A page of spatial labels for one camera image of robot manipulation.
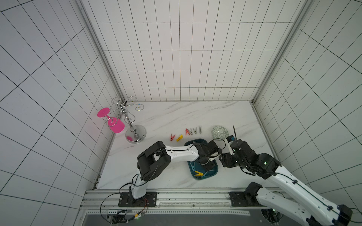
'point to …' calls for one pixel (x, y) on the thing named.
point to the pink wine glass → (117, 125)
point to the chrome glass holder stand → (136, 133)
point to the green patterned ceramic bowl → (219, 132)
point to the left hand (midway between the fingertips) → (205, 167)
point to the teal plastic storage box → (196, 169)
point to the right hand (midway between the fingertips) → (219, 157)
